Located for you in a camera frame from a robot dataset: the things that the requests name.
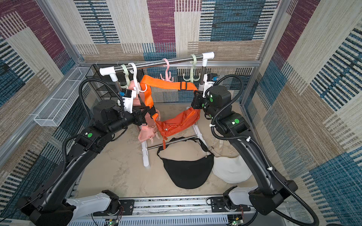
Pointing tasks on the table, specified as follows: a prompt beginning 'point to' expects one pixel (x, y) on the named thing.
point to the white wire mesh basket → (52, 112)
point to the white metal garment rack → (196, 135)
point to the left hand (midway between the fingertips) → (149, 107)
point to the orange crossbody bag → (182, 122)
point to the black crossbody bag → (188, 174)
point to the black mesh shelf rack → (107, 86)
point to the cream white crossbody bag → (227, 165)
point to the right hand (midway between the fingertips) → (196, 94)
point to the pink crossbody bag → (148, 131)
